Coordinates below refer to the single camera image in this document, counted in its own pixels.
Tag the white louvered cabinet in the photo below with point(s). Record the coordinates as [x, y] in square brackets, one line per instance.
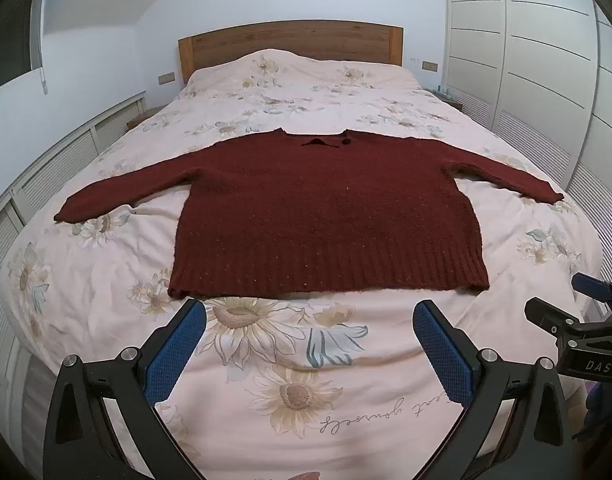
[61, 160]

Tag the wooden headboard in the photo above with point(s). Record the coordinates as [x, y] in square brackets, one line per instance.
[296, 42]

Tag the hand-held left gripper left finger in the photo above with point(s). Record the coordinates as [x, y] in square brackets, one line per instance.
[177, 355]

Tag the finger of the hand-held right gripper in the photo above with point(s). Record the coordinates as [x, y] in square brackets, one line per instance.
[592, 286]
[551, 316]

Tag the dark window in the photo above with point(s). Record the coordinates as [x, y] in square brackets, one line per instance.
[11, 35]

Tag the wooden nightstand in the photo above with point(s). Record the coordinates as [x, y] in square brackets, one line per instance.
[448, 97]
[136, 121]

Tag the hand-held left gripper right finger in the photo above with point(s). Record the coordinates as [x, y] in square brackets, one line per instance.
[443, 355]

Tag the dark red knit sweater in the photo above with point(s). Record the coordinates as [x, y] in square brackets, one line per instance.
[331, 215]

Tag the wall socket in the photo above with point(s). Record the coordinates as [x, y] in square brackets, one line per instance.
[429, 65]
[166, 78]

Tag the white wardrobe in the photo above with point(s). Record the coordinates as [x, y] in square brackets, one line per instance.
[536, 60]

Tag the bed with floral pink duvet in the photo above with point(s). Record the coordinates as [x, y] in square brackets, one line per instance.
[286, 360]

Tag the person's right hand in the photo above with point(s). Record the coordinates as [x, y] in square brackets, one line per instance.
[602, 407]

